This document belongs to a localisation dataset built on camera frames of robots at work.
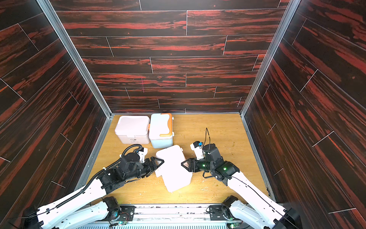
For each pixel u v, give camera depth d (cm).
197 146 68
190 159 65
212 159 57
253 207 47
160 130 92
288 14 68
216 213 74
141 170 63
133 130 92
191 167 65
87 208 57
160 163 70
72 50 81
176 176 75
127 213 74
